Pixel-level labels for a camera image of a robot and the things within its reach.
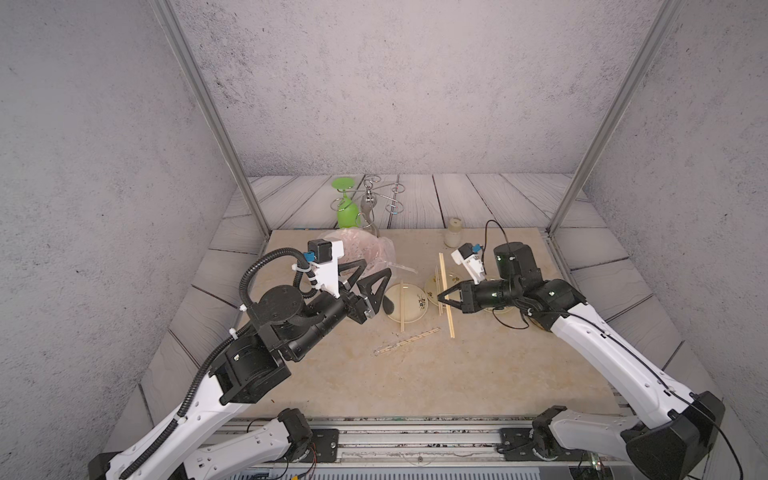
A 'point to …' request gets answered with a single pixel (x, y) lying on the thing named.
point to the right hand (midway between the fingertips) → (442, 299)
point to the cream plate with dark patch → (415, 303)
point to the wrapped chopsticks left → (389, 347)
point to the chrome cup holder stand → (369, 195)
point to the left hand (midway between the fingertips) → (383, 270)
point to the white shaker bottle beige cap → (453, 236)
